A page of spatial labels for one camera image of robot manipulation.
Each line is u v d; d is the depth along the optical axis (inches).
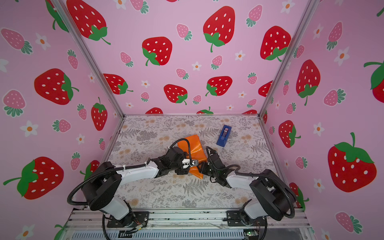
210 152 33.5
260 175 19.4
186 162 29.6
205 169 31.2
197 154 36.2
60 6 26.5
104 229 27.6
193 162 29.3
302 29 29.5
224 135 39.8
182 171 30.8
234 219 28.7
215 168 26.8
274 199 17.0
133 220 28.4
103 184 19.0
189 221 29.4
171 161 26.9
